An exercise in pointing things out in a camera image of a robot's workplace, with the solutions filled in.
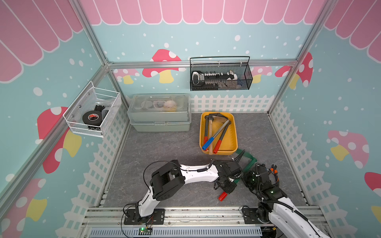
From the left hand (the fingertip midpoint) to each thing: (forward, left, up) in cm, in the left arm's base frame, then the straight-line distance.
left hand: (228, 191), depth 81 cm
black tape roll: (+23, +68, +32) cm, 79 cm away
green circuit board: (-18, +44, -5) cm, 47 cm away
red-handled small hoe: (+29, +12, +6) cm, 32 cm away
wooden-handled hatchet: (+52, +7, +2) cm, 53 cm away
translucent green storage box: (+48, +43, +12) cm, 66 cm away
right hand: (+10, -7, +2) cm, 12 cm away
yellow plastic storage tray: (+33, -5, -1) cm, 33 cm away
